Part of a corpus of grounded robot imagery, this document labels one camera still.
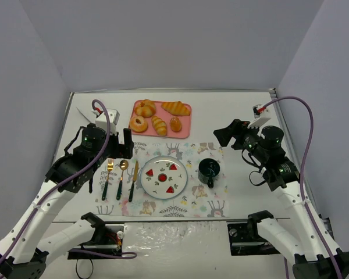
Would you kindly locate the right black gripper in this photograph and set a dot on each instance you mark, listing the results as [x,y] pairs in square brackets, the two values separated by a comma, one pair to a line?
[237,135]

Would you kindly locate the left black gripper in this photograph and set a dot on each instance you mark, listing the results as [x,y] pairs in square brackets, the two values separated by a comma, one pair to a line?
[121,145]

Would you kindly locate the small striped bread loaf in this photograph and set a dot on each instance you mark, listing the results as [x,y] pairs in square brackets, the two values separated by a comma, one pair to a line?
[159,126]

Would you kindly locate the silver metal tongs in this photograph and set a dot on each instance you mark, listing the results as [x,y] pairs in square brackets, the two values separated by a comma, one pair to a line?
[90,117]

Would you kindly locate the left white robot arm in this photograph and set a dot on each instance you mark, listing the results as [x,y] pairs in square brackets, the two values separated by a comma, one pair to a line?
[20,256]

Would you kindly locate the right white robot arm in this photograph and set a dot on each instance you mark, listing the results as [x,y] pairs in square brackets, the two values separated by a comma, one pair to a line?
[313,253]

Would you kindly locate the round knotted bread roll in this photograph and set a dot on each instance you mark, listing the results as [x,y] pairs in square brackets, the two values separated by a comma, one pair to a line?
[145,108]

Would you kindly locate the long croissant bread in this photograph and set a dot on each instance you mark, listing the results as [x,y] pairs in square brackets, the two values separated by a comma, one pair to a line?
[176,108]

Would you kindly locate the dark green mug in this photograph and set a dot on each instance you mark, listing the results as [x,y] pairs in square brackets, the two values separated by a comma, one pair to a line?
[208,171]

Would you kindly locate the small orange bun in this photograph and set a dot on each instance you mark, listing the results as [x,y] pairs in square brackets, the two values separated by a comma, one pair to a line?
[175,124]

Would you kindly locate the white watermelon pattern plate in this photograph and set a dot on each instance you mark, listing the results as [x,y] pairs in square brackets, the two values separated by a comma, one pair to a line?
[163,177]

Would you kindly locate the floral printed placemat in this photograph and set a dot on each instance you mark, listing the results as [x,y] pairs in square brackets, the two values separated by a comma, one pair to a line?
[196,200]

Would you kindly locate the ring donut bread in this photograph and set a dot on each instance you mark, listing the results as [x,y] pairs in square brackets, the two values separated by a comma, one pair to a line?
[138,124]

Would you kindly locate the gold spoon green handle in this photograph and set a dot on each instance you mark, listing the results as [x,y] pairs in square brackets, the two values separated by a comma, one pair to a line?
[123,166]

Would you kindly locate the gold knife green handle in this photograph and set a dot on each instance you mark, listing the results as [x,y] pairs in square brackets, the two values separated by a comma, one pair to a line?
[134,179]

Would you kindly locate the gold fork green handle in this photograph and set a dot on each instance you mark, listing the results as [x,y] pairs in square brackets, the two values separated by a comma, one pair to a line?
[110,166]

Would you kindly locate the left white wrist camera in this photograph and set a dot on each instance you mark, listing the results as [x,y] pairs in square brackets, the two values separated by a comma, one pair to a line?
[109,120]

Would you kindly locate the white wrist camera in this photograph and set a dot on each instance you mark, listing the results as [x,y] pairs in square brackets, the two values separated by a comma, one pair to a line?
[109,120]
[261,116]

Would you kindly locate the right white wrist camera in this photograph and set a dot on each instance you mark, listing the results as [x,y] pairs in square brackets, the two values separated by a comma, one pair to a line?
[261,116]

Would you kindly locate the metal table edge rail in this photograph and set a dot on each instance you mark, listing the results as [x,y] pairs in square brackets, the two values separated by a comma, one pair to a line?
[293,151]

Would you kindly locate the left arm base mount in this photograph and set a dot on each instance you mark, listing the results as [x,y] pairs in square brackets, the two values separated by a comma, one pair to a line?
[107,243]

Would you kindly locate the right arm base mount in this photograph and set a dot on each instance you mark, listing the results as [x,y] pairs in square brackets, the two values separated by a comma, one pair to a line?
[243,244]

